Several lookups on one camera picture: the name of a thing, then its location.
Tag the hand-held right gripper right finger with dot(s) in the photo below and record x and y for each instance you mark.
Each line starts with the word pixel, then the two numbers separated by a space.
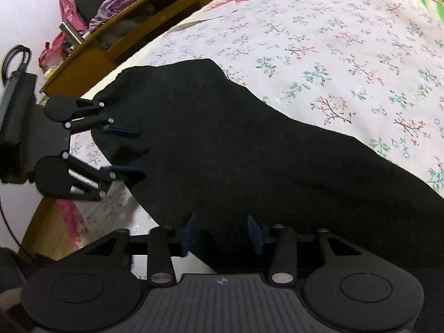
pixel 255 236

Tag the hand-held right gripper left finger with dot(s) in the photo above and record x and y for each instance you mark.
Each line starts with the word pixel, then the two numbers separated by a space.
pixel 190 236

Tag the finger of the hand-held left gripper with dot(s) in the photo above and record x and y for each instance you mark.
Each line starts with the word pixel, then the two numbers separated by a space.
pixel 128 172
pixel 121 131

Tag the black pants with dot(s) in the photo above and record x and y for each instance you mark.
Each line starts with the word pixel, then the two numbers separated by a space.
pixel 242 152

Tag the wooden cabinet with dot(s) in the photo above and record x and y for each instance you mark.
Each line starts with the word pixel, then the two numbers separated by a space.
pixel 86 66

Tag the metal flask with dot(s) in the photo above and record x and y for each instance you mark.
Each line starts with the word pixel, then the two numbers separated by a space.
pixel 71 33

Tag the purple dotted cloth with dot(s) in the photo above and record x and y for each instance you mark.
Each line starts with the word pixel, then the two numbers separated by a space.
pixel 114 3

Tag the pink floral cloth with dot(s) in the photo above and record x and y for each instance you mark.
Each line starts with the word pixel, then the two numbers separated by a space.
pixel 66 3

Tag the white floral bed sheet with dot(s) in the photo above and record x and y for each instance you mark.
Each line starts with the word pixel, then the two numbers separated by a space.
pixel 329 59

